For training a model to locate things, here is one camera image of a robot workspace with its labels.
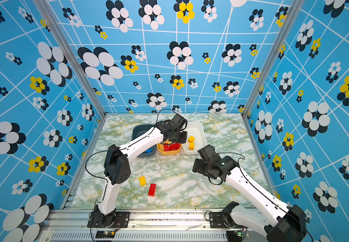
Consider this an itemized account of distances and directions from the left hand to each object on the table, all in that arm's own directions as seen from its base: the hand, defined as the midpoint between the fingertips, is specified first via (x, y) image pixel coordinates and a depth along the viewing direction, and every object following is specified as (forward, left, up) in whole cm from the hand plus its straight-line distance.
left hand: (187, 138), depth 88 cm
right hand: (-18, -6, -2) cm, 19 cm away
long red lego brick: (-25, +20, -13) cm, 35 cm away
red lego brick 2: (+2, +7, -12) cm, 14 cm away
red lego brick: (+2, +13, -12) cm, 18 cm away
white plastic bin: (+16, -7, -11) cm, 21 cm away
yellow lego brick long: (-20, +26, -12) cm, 35 cm away
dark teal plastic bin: (+14, +35, -10) cm, 39 cm away
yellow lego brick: (+3, -4, -12) cm, 13 cm away
